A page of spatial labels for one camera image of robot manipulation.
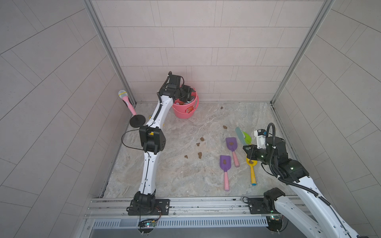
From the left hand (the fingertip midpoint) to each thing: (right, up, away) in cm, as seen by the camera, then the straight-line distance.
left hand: (198, 88), depth 91 cm
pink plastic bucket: (-8, -13, +7) cm, 17 cm away
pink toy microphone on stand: (-44, -4, -4) cm, 45 cm away
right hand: (+22, -33, -17) cm, 43 cm away
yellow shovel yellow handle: (+31, -44, -7) cm, 55 cm away
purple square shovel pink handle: (+21, -35, +1) cm, 41 cm away
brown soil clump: (+1, -41, -2) cm, 41 cm away
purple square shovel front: (+16, -44, -7) cm, 47 cm away
